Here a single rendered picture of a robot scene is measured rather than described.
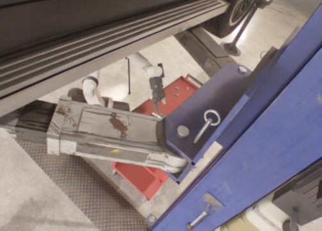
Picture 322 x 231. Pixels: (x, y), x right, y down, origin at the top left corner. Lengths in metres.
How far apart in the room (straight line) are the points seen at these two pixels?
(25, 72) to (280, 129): 0.68
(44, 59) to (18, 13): 0.16
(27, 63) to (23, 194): 1.72
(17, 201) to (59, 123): 1.64
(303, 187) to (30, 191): 1.94
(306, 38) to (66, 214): 1.98
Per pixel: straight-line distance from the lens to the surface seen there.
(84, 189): 2.23
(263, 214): 1.07
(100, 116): 0.69
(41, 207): 2.22
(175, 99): 1.92
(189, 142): 0.70
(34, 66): 0.64
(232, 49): 5.10
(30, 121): 0.70
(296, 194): 0.97
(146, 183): 2.23
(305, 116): 0.73
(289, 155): 0.81
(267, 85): 0.77
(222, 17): 1.78
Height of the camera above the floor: 2.08
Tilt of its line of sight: 44 degrees down
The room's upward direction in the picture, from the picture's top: 23 degrees clockwise
